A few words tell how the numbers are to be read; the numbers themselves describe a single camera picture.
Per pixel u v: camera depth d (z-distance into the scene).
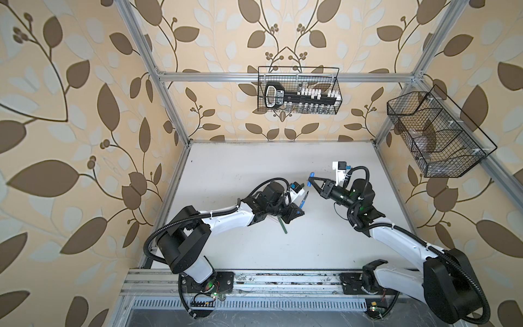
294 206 0.74
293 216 0.77
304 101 0.84
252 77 0.91
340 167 0.71
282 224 0.89
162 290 0.74
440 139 0.75
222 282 0.74
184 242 0.44
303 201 0.79
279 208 0.71
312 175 0.77
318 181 0.76
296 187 0.73
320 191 0.72
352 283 0.73
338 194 0.70
